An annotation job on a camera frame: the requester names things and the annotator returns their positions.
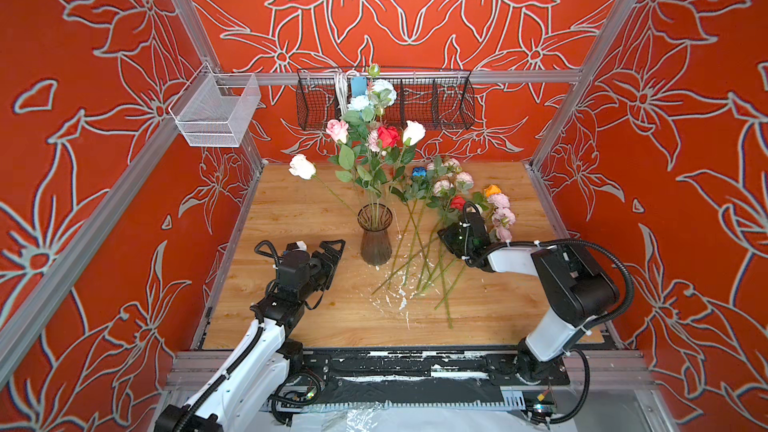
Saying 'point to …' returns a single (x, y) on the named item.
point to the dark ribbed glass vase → (376, 246)
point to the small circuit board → (541, 407)
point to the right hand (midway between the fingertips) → (433, 229)
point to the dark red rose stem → (457, 202)
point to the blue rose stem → (418, 191)
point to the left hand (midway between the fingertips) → (343, 251)
